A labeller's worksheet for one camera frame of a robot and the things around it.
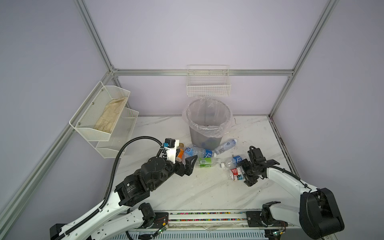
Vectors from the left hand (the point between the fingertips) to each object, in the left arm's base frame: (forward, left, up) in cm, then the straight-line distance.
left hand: (187, 154), depth 63 cm
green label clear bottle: (+10, -12, -26) cm, 30 cm away
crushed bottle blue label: (+19, -2, -28) cm, 34 cm away
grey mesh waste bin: (+25, -10, -26) cm, 37 cm away
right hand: (+5, -29, -27) cm, 40 cm away
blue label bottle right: (+12, -27, -31) cm, 43 cm away
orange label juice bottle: (+17, +5, -26) cm, 31 cm away
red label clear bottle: (+3, -27, -26) cm, 37 cm away
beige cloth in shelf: (+21, +43, -1) cm, 47 cm away
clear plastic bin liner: (+40, -12, -17) cm, 45 cm away
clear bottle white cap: (+24, -25, -30) cm, 46 cm away
